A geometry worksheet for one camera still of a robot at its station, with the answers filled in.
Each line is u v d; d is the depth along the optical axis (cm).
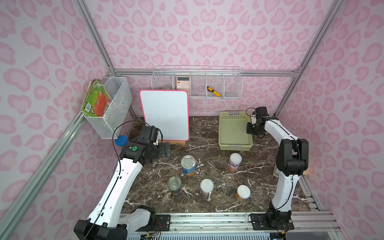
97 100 73
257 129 88
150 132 54
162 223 73
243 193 75
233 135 107
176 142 98
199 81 101
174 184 76
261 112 81
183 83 95
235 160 82
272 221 66
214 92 98
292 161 54
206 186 73
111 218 37
